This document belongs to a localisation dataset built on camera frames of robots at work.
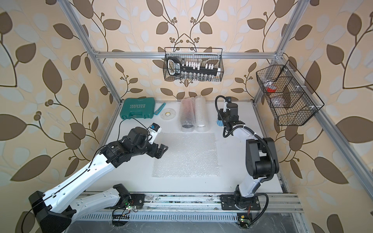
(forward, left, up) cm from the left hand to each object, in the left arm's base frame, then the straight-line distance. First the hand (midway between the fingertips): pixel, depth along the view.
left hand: (158, 142), depth 74 cm
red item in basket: (+27, -61, +14) cm, 68 cm away
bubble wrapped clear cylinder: (+33, -23, -13) cm, 42 cm away
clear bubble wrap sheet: (+3, -15, -20) cm, 26 cm away
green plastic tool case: (+40, +23, -16) cm, 49 cm away
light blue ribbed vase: (+22, -36, -12) cm, 43 cm away
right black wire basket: (+19, -69, +14) cm, 73 cm away
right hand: (+28, -38, -4) cm, 47 cm away
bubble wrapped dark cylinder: (+28, -14, -11) cm, 33 cm away
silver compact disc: (+36, +2, -20) cm, 41 cm away
